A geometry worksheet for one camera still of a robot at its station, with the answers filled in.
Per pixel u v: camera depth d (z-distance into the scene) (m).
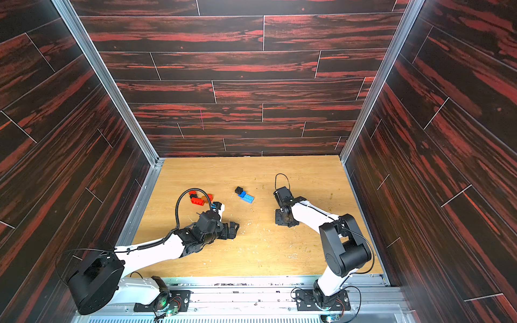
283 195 0.75
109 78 0.84
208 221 0.65
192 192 0.99
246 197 1.02
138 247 0.49
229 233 0.77
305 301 0.73
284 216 0.69
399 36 0.72
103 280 0.41
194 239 0.63
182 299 0.73
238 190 1.01
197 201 1.01
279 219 0.83
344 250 0.46
